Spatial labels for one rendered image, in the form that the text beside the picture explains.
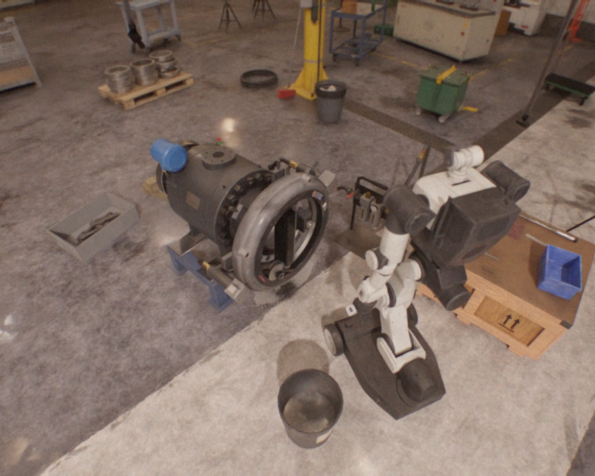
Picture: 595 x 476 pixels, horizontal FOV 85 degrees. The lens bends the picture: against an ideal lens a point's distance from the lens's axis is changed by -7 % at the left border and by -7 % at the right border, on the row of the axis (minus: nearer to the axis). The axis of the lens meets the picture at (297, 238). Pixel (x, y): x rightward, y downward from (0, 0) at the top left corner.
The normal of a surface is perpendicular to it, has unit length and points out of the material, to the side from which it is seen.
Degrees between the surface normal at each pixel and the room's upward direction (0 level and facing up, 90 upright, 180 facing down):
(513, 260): 0
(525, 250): 0
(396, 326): 60
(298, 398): 0
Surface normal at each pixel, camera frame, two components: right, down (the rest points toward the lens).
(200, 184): -0.43, -0.20
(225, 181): -0.25, -0.47
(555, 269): 0.00, -0.71
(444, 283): 0.25, -0.04
